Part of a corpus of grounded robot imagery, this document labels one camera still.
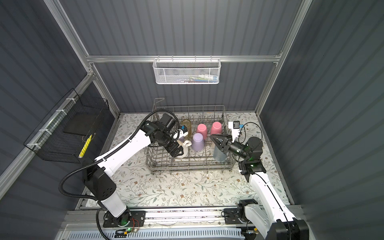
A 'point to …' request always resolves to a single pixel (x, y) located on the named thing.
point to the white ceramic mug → (185, 145)
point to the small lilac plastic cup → (182, 139)
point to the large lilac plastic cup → (197, 143)
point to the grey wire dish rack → (201, 153)
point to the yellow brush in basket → (85, 147)
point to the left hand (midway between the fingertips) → (177, 146)
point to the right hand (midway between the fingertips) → (213, 139)
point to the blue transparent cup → (218, 155)
